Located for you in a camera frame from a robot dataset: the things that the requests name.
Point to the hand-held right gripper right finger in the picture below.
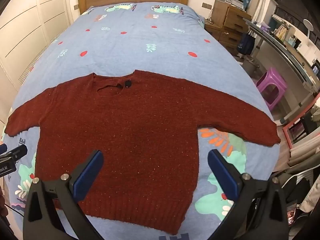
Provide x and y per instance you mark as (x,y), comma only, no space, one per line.
(225,177)

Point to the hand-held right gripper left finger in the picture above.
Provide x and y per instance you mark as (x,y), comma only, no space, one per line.
(88,176)

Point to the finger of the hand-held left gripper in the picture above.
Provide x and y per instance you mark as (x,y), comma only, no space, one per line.
(2,148)
(17,153)

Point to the dark red knit sweater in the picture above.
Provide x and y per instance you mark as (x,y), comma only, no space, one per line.
(130,140)

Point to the pile of clothes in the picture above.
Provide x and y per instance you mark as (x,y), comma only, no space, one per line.
(302,177)

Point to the red framed board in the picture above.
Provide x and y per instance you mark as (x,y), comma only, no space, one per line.
(287,135)

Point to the purple plastic stool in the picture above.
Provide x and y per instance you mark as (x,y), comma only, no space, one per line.
(271,85)

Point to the white wardrobe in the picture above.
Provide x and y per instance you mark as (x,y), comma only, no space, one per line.
(27,37)

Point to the blue printed bed sheet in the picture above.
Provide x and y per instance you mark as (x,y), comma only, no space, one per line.
(130,47)

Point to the navy bag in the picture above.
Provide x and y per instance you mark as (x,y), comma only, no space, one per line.
(246,43)

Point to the grey study desk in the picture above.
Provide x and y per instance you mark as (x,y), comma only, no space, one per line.
(287,55)

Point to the wooden nightstand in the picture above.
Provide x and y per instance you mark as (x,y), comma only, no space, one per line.
(225,36)

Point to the books on desk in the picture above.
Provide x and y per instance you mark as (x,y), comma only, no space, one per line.
(280,31)

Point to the wooden drawer cabinet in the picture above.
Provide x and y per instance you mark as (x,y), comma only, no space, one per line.
(232,16)

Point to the white desk lamp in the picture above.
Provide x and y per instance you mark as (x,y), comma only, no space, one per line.
(309,26)

